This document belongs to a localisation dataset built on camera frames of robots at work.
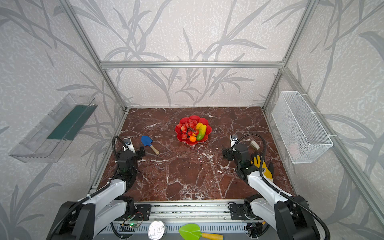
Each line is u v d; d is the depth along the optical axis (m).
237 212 0.74
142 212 0.73
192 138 0.98
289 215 0.41
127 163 0.64
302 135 0.62
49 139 0.64
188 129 0.96
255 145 0.96
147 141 1.01
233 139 0.75
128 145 0.72
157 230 0.65
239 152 0.65
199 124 1.05
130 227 0.72
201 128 1.03
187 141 0.98
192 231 0.69
